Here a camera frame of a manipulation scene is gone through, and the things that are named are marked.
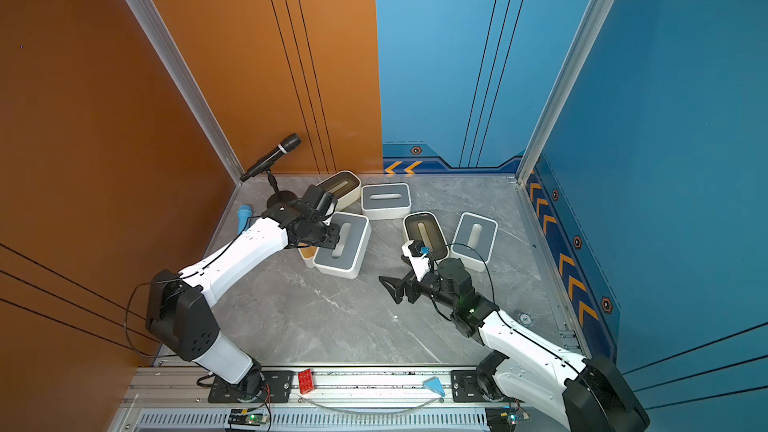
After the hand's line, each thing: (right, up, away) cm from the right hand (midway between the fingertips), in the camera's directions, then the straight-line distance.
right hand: (394, 268), depth 77 cm
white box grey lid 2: (-14, +1, +4) cm, 14 cm away
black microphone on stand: (-33, +36, +18) cm, 52 cm away
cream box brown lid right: (+10, +9, +20) cm, 24 cm away
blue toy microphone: (-54, +13, +29) cm, 62 cm away
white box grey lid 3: (+29, +7, +24) cm, 38 cm away
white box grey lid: (-3, +17, +31) cm, 36 cm away
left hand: (-17, +8, +9) cm, 21 cm away
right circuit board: (+26, -34, -7) cm, 44 cm away
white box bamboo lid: (-27, +2, +15) cm, 30 cm away
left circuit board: (-37, -35, -5) cm, 51 cm away
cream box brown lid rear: (-18, +23, +32) cm, 43 cm away
